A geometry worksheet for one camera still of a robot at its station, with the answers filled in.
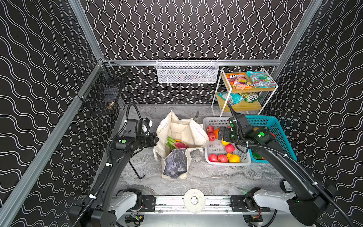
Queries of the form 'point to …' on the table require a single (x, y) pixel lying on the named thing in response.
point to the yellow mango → (233, 158)
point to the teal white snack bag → (234, 98)
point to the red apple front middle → (222, 158)
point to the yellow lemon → (224, 143)
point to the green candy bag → (251, 97)
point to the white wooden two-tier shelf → (246, 91)
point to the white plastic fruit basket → (220, 152)
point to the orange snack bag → (239, 81)
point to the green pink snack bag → (261, 79)
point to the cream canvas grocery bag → (176, 139)
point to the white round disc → (199, 206)
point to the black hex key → (133, 168)
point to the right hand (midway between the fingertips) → (226, 134)
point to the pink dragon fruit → (181, 145)
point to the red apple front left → (213, 158)
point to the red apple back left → (210, 129)
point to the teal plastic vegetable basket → (280, 141)
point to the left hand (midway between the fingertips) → (161, 139)
